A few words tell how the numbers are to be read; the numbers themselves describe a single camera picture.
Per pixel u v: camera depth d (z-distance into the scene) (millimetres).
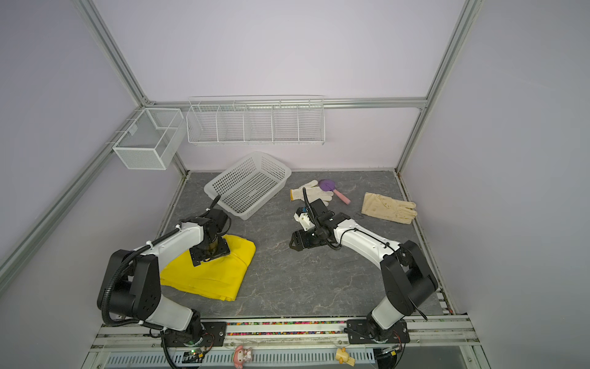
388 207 1049
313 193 1157
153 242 501
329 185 1128
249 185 1154
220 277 826
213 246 741
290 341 737
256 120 991
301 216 802
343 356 667
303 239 751
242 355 680
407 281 443
